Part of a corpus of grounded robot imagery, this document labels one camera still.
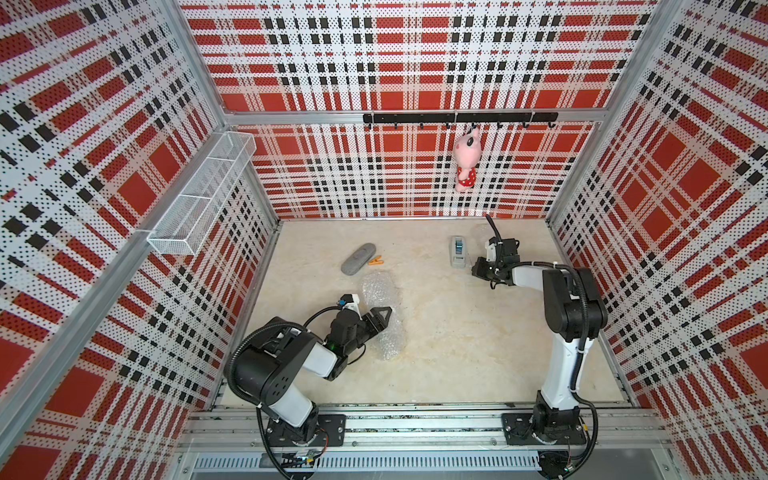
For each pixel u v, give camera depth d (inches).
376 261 42.4
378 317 32.5
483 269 37.5
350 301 33.6
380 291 35.7
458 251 42.4
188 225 36.7
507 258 33.3
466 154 36.1
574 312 21.5
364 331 31.4
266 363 18.3
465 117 35.2
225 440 29.0
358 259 41.9
